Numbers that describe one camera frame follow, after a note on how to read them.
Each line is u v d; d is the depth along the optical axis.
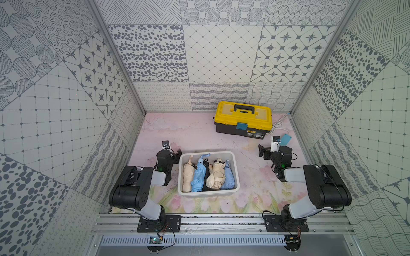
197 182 0.73
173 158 0.80
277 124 1.11
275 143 0.82
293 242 0.72
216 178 0.76
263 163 0.93
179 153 0.89
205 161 0.86
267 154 0.85
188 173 0.78
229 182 0.76
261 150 0.86
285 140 1.06
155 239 0.72
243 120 0.95
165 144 0.82
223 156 0.86
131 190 0.45
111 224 0.75
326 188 0.46
